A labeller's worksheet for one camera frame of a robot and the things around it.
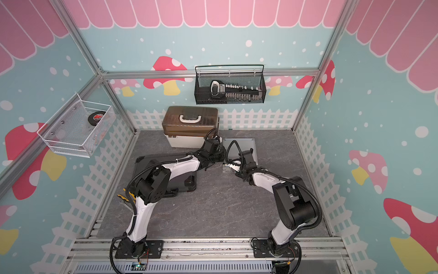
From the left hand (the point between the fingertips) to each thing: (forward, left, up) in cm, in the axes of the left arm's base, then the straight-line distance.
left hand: (228, 156), depth 99 cm
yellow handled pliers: (-23, +51, -5) cm, 56 cm away
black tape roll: (+1, +63, +28) cm, 68 cm away
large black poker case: (-19, +20, +3) cm, 28 cm away
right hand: (-4, -8, 0) cm, 9 cm away
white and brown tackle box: (+9, +23, +14) cm, 28 cm away
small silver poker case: (-10, -2, +20) cm, 23 cm away
